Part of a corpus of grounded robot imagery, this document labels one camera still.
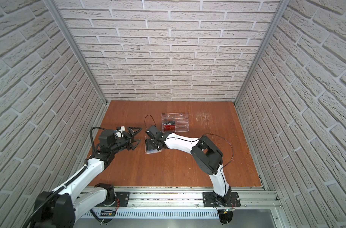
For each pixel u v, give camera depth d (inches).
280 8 27.4
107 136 24.2
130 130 28.3
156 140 26.9
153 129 28.4
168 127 39.5
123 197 28.9
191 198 29.8
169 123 39.4
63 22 29.7
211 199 29.2
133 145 30.9
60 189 16.7
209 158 20.0
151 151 35.3
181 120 40.4
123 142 28.4
